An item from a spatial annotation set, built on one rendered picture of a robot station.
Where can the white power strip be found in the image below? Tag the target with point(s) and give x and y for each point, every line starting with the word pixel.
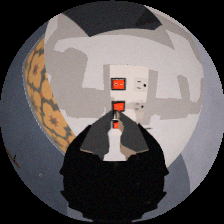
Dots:
pixel 128 88

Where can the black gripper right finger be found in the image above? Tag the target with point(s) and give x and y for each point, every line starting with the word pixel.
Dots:
pixel 135 139

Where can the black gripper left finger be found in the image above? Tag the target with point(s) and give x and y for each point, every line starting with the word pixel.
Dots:
pixel 92 140

